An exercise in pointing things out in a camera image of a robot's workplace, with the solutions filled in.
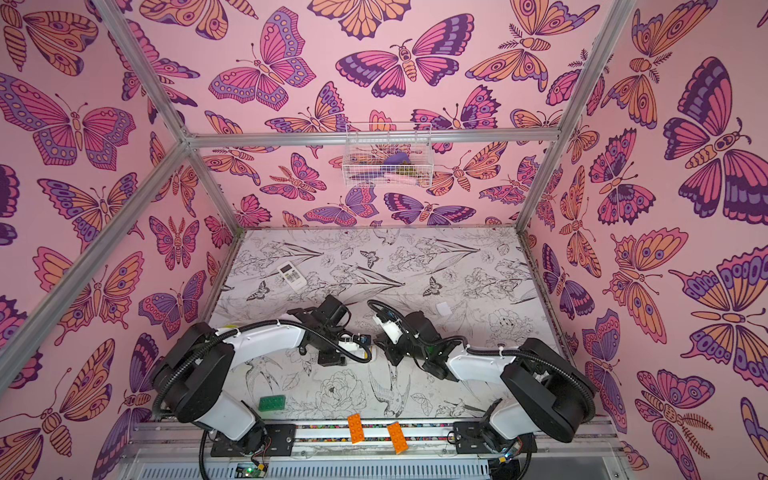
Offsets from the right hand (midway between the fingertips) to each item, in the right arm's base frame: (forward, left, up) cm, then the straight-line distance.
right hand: (377, 336), depth 84 cm
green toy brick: (-16, +28, -7) cm, 33 cm away
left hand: (0, +10, -7) cm, 12 cm away
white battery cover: (+13, -21, -7) cm, 26 cm away
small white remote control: (+25, +31, -5) cm, 40 cm away
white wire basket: (+50, -3, +26) cm, 57 cm away
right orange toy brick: (-24, -6, -6) cm, 26 cm away
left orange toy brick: (-22, +5, -6) cm, 23 cm away
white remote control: (-5, +6, +4) cm, 9 cm away
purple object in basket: (+49, -7, +25) cm, 56 cm away
